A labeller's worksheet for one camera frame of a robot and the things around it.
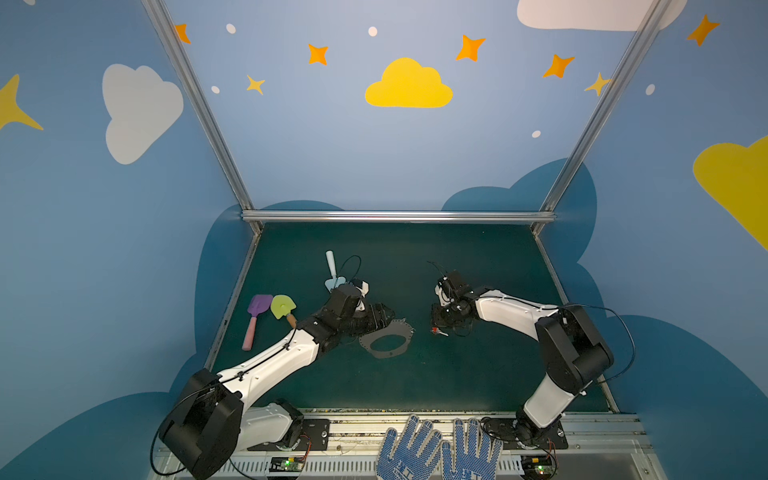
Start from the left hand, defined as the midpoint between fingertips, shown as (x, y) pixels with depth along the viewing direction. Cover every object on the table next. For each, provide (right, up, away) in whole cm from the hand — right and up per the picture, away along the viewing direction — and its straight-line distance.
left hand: (393, 318), depth 81 cm
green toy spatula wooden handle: (-37, +1, +16) cm, 40 cm away
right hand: (+14, -3, +13) cm, 19 cm away
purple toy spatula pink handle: (-44, +1, +17) cm, 47 cm away
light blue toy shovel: (-21, +8, +25) cm, 34 cm away
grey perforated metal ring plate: (+2, -6, +14) cm, 15 cm away
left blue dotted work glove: (+2, -32, -9) cm, 33 cm away
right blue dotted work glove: (+20, -32, -10) cm, 39 cm away
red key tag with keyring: (+14, -7, +14) cm, 21 cm away
